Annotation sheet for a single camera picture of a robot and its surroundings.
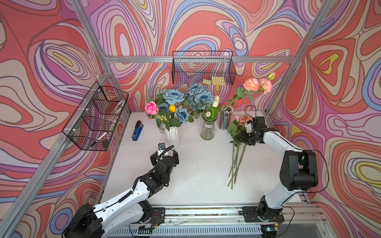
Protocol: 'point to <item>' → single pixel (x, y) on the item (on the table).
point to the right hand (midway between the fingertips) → (239, 142)
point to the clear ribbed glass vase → (208, 130)
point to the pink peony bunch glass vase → (240, 128)
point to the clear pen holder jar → (224, 120)
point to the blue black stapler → (138, 129)
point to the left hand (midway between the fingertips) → (169, 151)
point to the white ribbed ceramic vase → (172, 137)
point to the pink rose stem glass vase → (237, 152)
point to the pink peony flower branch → (236, 128)
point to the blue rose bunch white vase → (164, 116)
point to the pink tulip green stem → (235, 129)
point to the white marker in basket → (98, 139)
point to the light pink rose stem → (236, 119)
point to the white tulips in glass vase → (211, 113)
